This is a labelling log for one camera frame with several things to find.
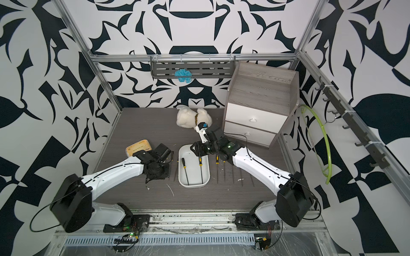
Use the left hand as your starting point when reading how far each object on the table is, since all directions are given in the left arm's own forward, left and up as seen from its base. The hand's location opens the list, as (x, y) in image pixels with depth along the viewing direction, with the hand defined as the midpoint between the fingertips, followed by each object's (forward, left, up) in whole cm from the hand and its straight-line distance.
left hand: (166, 172), depth 85 cm
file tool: (-7, -3, +8) cm, 11 cm away
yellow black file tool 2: (+6, -28, -5) cm, 29 cm away
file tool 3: (+6, -18, -5) cm, 19 cm away
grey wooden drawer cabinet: (+26, -50, +26) cm, 62 cm away
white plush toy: (+32, -10, +5) cm, 34 cm away
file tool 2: (+4, -9, -4) cm, 11 cm away
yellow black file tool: (+5, -6, +1) cm, 8 cm away
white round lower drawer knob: (+19, -46, +5) cm, 50 cm away
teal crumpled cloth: (+45, -10, +28) cm, 54 cm away
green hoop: (+16, -72, +27) cm, 79 cm away
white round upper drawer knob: (+18, -46, +19) cm, 52 cm away
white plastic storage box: (+3, -14, -6) cm, 15 cm away
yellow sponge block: (+18, +16, -1) cm, 24 cm away
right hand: (+7, -15, +14) cm, 22 cm away
